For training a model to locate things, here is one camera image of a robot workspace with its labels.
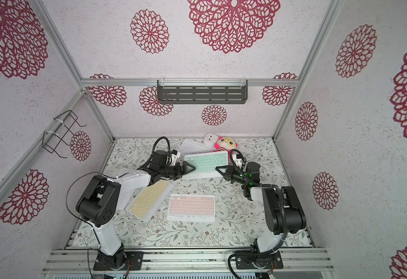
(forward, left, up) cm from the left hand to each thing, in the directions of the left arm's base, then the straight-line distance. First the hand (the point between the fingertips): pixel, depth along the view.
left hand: (191, 171), depth 91 cm
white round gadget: (+31, -10, -9) cm, 34 cm away
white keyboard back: (+28, +4, -12) cm, 30 cm away
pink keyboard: (-15, 0, -10) cm, 19 cm away
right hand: (-1, -12, +5) cm, 13 cm away
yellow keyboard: (-12, +24, -11) cm, 29 cm away
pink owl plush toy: (+23, -19, -5) cm, 31 cm away
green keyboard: (+2, -7, +3) cm, 8 cm away
